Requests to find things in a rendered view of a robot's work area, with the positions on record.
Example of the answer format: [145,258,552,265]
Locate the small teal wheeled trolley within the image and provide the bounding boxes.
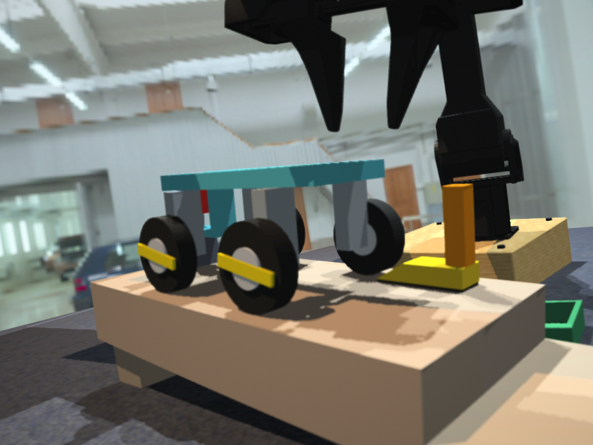
[138,159,405,315]

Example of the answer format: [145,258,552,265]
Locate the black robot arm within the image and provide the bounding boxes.
[434,0,524,242]

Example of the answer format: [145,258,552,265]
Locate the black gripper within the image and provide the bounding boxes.
[225,0,523,132]

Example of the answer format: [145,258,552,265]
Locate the red-headed pin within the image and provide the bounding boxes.
[200,189,208,225]

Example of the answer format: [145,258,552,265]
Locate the green tray rim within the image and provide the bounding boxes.
[545,301,585,344]

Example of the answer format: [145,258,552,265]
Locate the yellow wheel chock with orange handle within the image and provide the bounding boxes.
[377,184,480,293]

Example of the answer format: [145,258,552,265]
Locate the tan wooden ramp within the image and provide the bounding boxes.
[90,237,593,445]

